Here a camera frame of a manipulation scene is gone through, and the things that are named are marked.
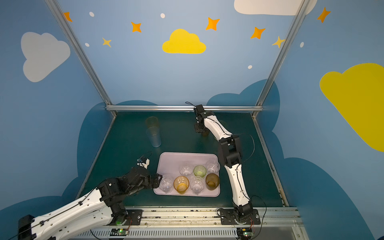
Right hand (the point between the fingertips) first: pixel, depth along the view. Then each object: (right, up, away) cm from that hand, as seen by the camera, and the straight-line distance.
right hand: (202, 127), depth 103 cm
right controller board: (+19, -52, -32) cm, 64 cm away
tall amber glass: (-35, +4, -2) cm, 35 cm away
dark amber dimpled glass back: (+3, -4, +6) cm, 8 cm away
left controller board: (-42, -51, -32) cm, 73 cm away
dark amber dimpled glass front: (+5, -32, -17) cm, 36 cm away
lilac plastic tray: (-22, -23, -7) cm, 33 cm away
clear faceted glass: (-4, -33, -18) cm, 38 cm away
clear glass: (-22, -33, -17) cm, 44 cm away
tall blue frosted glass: (-34, -5, -2) cm, 34 cm away
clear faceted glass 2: (+6, -25, -11) cm, 28 cm away
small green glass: (-2, -26, -14) cm, 30 cm away
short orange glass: (-13, -32, -20) cm, 40 cm away
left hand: (-25, -27, -26) cm, 45 cm away
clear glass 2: (-11, -27, -13) cm, 32 cm away
